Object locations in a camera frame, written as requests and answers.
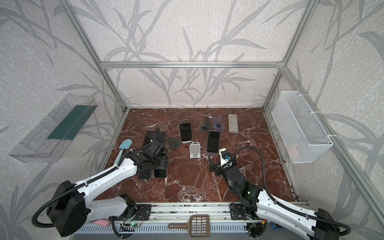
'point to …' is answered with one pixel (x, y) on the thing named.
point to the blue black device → (276, 226)
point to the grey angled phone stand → (205, 127)
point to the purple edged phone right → (213, 141)
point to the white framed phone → (161, 137)
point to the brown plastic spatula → (199, 225)
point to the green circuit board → (134, 225)
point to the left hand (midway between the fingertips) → (163, 162)
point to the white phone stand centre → (195, 151)
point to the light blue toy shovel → (126, 144)
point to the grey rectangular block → (233, 123)
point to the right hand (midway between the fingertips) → (217, 153)
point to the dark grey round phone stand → (218, 125)
